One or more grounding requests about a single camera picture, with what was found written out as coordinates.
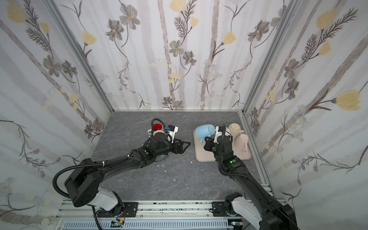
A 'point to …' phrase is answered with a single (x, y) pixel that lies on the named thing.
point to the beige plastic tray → (201, 154)
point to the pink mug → (241, 142)
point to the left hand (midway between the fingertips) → (184, 139)
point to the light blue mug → (203, 131)
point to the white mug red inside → (157, 128)
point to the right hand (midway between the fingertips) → (204, 135)
